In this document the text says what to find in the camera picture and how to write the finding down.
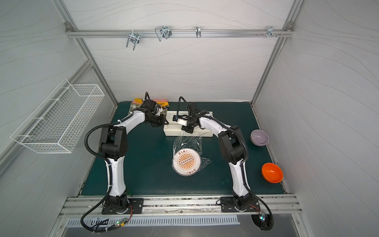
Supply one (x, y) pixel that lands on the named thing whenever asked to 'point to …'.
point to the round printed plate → (186, 162)
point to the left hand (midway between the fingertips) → (166, 124)
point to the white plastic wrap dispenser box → (174, 128)
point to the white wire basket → (57, 124)
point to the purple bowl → (259, 138)
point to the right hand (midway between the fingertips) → (185, 125)
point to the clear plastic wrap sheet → (195, 143)
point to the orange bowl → (272, 173)
